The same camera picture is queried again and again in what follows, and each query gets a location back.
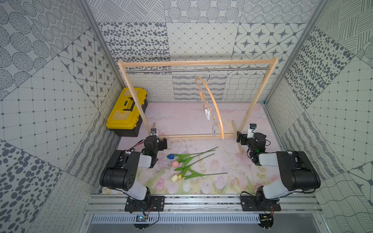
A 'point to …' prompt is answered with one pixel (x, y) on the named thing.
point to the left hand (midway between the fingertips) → (157, 137)
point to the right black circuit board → (266, 220)
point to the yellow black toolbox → (123, 120)
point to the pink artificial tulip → (186, 168)
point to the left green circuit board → (141, 218)
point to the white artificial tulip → (174, 178)
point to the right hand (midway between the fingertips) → (245, 133)
